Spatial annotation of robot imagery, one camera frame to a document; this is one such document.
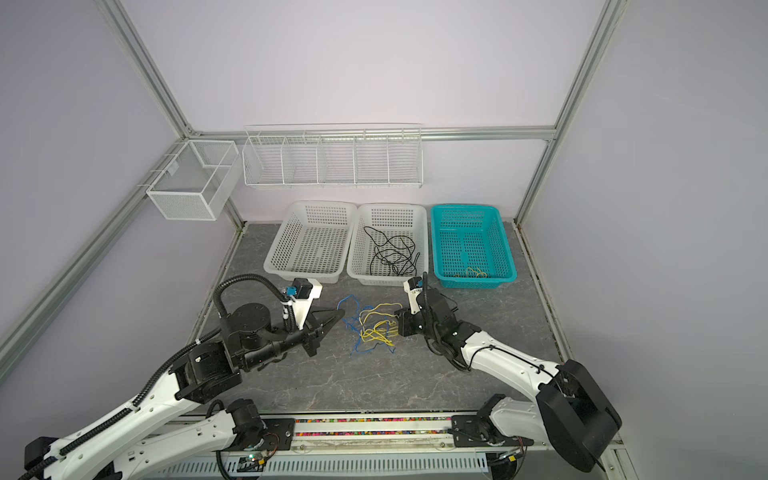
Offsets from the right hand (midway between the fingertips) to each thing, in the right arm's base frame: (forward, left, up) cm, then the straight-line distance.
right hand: (397, 315), depth 84 cm
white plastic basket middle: (+44, -4, -6) cm, 44 cm away
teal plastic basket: (+33, -28, -10) cm, 45 cm away
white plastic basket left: (+37, +34, -10) cm, 51 cm away
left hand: (-10, +11, +19) cm, 24 cm away
